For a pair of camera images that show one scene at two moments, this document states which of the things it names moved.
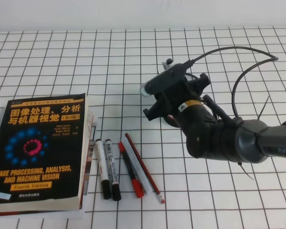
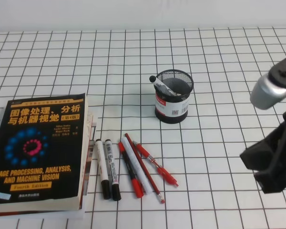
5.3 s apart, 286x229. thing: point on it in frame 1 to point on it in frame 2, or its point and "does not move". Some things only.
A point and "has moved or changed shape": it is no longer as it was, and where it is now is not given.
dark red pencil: [144, 167] does not move
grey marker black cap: [116, 192] does not move
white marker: [166, 65] has moved or changed shape
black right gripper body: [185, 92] to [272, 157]
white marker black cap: [103, 170] does not move
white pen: [136, 166] does not move
